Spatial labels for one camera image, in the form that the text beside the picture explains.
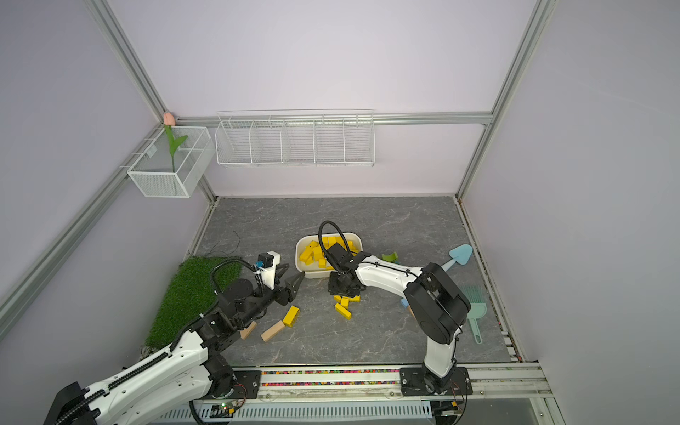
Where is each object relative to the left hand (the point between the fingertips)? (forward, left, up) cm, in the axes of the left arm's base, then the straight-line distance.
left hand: (296, 271), depth 76 cm
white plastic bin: (+14, -2, -18) cm, 23 cm away
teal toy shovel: (+13, -59, -19) cm, 64 cm away
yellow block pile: (-7, -13, -17) cm, 23 cm away
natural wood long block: (-10, +10, -19) cm, 24 cm away
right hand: (+1, -10, -16) cm, 19 cm away
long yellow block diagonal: (+16, -1, -14) cm, 22 cm away
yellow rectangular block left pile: (-7, +4, -17) cm, 19 cm away
